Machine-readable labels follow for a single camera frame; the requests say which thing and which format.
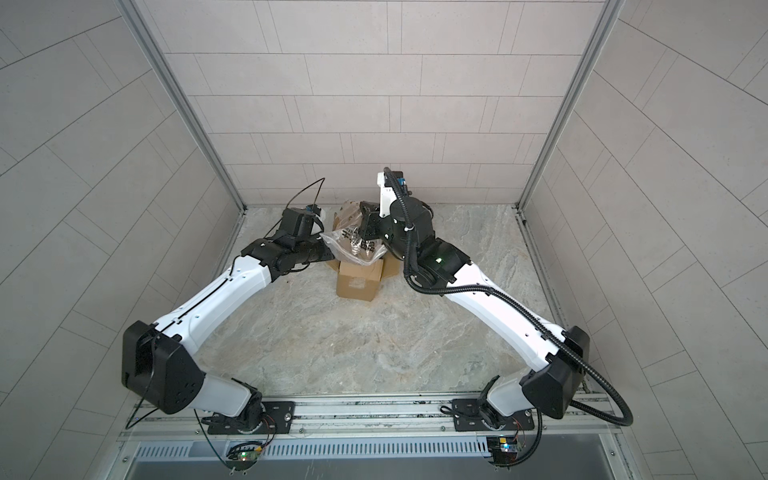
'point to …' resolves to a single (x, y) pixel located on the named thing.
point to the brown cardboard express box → (363, 282)
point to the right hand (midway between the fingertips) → (355, 205)
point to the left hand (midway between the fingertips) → (346, 241)
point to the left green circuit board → (242, 457)
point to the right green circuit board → (502, 448)
